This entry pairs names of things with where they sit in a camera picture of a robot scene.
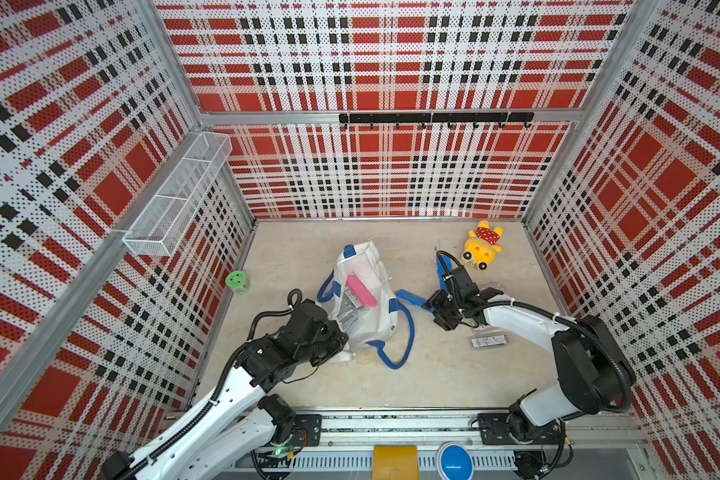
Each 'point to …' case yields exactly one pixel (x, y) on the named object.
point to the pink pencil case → (361, 291)
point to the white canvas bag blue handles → (365, 307)
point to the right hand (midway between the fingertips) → (429, 310)
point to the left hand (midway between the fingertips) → (353, 336)
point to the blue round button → (454, 462)
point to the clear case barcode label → (487, 341)
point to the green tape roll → (238, 280)
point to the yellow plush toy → (482, 245)
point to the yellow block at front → (395, 462)
